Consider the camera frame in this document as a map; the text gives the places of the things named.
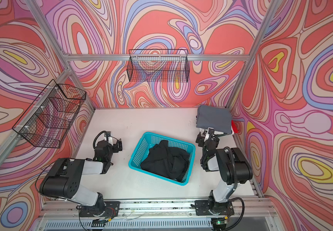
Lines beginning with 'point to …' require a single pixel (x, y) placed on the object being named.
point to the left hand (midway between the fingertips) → (114, 138)
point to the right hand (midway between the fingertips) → (207, 135)
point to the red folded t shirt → (234, 127)
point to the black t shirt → (169, 161)
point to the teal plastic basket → (142, 150)
